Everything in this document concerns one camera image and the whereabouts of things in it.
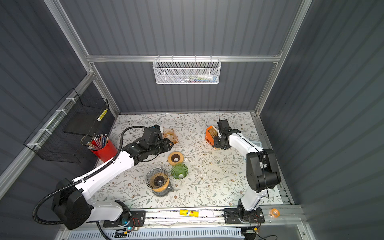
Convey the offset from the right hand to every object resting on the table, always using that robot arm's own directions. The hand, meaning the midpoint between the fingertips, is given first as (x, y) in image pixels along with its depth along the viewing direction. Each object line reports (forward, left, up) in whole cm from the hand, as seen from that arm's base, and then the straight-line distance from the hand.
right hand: (220, 144), depth 94 cm
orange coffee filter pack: (+6, +6, +3) cm, 9 cm away
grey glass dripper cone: (-23, +36, +5) cm, 43 cm away
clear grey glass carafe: (-29, +33, -3) cm, 44 cm away
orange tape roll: (-37, -24, -7) cm, 45 cm away
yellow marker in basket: (+4, +67, +23) cm, 71 cm away
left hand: (-7, +28, +12) cm, 31 cm away
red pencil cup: (-9, +67, +8) cm, 69 cm away
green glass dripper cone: (-17, +25, -3) cm, 31 cm away
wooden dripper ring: (-7, +29, -4) cm, 30 cm away
